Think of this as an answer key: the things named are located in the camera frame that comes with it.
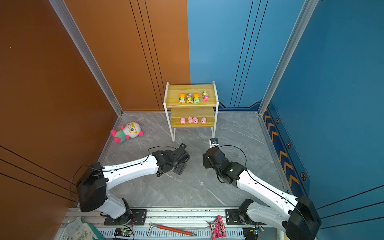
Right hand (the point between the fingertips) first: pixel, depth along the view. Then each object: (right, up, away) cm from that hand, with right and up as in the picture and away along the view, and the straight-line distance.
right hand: (208, 154), depth 80 cm
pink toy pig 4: (-2, +19, +11) cm, 22 cm away
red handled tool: (-18, -34, -10) cm, 40 cm away
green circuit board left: (-41, -35, -10) cm, 55 cm away
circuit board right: (+20, -36, -10) cm, 42 cm away
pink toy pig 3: (-7, +19, +11) cm, 23 cm away
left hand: (-17, -5, +4) cm, 18 cm away
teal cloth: (-62, -33, -11) cm, 71 cm away
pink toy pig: (-15, +19, +11) cm, 26 cm away
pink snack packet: (+4, -32, -11) cm, 34 cm away
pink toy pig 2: (-10, +19, +11) cm, 24 cm away
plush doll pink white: (-50, +13, +19) cm, 55 cm away
